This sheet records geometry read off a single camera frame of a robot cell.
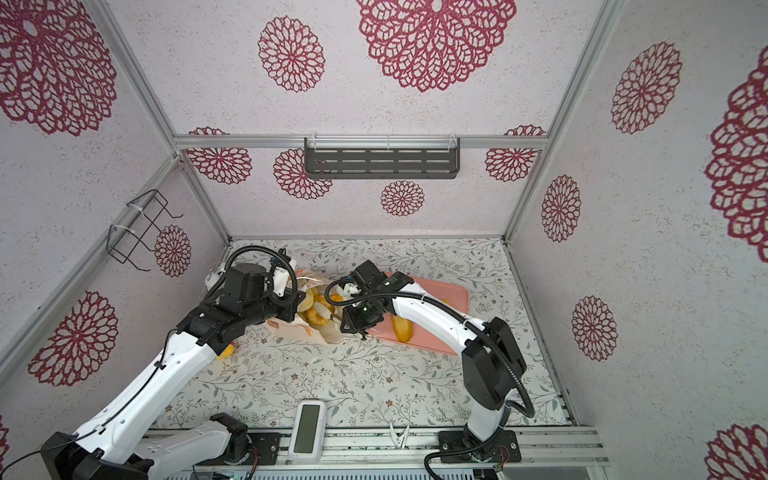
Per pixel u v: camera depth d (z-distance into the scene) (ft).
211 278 3.03
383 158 3.07
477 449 2.02
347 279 2.51
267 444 2.45
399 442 2.41
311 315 2.88
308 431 2.39
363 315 2.31
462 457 2.36
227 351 1.74
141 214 2.57
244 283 1.75
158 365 1.46
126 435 1.29
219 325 1.62
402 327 3.01
